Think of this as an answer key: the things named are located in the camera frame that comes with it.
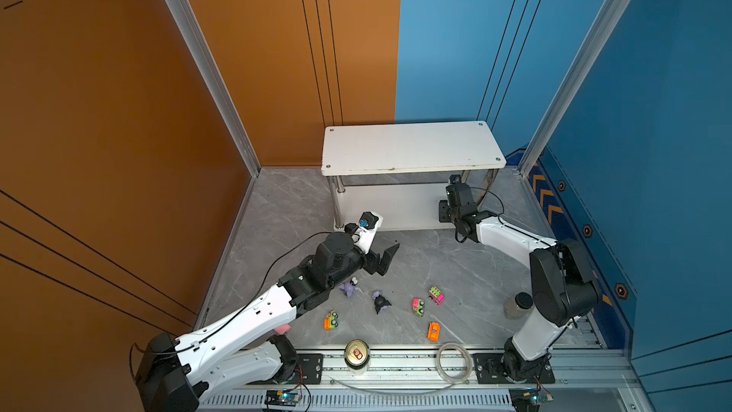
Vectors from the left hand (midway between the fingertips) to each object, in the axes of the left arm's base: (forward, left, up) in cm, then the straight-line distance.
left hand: (384, 233), depth 72 cm
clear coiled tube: (-28, -21, -23) cm, 42 cm away
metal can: (-25, +6, -14) cm, 30 cm away
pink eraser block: (-17, +28, -25) cm, 41 cm away
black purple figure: (-10, +1, -22) cm, 24 cm away
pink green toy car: (-11, -10, -23) cm, 27 cm away
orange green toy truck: (-15, +14, -22) cm, 30 cm away
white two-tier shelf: (+13, -4, +10) cm, 16 cm away
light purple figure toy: (-6, +10, -22) cm, 24 cm away
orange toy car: (-18, -14, -22) cm, 31 cm away
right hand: (+20, -22, -14) cm, 33 cm away
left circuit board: (-32, +25, -26) cm, 48 cm away
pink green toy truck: (-8, -16, -21) cm, 27 cm away
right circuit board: (-32, -36, -24) cm, 54 cm away
